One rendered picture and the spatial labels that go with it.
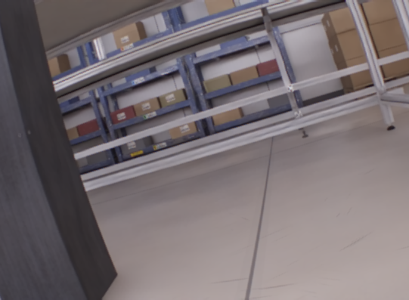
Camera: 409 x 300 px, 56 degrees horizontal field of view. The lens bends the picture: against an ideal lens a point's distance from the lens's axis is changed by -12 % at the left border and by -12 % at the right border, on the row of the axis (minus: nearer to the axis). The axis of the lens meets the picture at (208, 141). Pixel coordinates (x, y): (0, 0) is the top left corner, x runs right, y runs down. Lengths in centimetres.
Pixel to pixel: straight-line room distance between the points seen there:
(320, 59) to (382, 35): 121
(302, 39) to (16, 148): 494
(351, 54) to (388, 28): 55
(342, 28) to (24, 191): 408
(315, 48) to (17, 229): 499
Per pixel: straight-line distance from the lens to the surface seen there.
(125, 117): 539
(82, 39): 237
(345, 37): 464
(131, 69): 365
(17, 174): 94
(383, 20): 476
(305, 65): 557
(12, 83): 94
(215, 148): 215
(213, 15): 518
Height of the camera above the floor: 35
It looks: 4 degrees down
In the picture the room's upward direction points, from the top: 18 degrees counter-clockwise
